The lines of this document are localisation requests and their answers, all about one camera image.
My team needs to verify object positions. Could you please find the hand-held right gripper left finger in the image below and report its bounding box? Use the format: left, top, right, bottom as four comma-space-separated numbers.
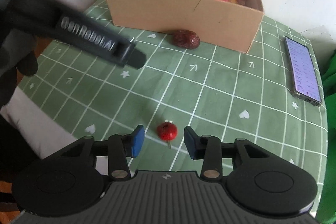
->
70, 125, 145, 180

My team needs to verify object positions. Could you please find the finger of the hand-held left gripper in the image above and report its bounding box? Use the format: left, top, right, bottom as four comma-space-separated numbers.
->
126, 48, 147, 69

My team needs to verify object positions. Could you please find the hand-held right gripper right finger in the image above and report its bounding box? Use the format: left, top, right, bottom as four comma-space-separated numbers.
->
184, 126, 256, 180

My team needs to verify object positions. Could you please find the small red fruit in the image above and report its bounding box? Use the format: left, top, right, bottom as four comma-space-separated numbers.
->
157, 120, 178, 149

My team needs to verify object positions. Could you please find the dark brown wrinkled fruit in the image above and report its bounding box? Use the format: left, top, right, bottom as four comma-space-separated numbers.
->
172, 29, 200, 50

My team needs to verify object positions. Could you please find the brown cardboard box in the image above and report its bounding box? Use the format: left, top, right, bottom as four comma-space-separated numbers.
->
104, 0, 264, 54

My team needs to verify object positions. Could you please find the person's left hand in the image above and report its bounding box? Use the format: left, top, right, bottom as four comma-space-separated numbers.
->
0, 27, 39, 109

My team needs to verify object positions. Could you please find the green checked tablecloth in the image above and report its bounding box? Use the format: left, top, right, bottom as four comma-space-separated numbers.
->
0, 0, 329, 216

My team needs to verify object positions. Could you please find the smartphone with lit screen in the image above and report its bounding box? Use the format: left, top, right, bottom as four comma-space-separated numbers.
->
283, 36, 323, 107

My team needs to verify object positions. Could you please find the green cloth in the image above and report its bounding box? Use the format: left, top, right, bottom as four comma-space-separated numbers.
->
315, 49, 336, 224

